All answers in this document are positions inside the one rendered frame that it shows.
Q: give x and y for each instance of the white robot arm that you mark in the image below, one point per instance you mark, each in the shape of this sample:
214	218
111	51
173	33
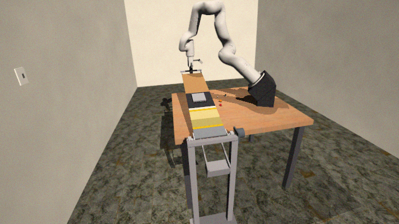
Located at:
227	53

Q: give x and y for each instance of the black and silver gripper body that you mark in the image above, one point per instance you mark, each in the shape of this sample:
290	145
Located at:
190	60

